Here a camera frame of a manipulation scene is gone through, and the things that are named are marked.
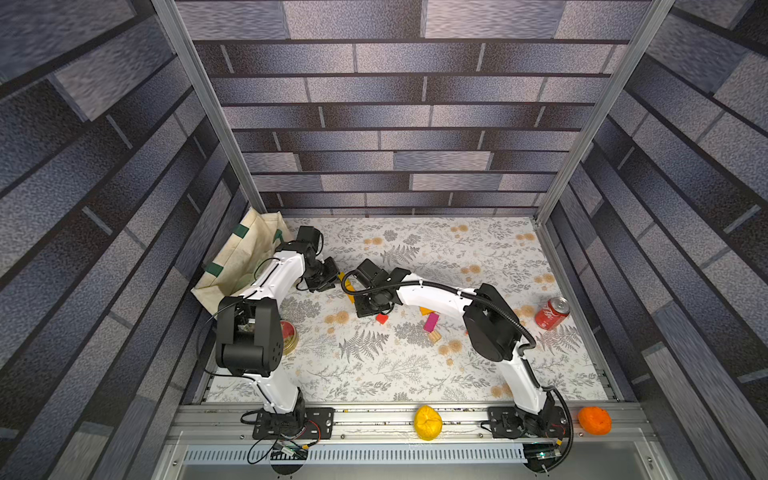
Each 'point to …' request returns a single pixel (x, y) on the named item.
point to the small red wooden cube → (382, 318)
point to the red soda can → (553, 315)
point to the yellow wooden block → (348, 283)
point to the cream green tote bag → (241, 258)
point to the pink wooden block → (431, 322)
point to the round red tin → (289, 337)
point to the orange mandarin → (594, 420)
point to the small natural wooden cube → (435, 336)
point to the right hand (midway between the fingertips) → (357, 309)
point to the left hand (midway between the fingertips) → (340, 277)
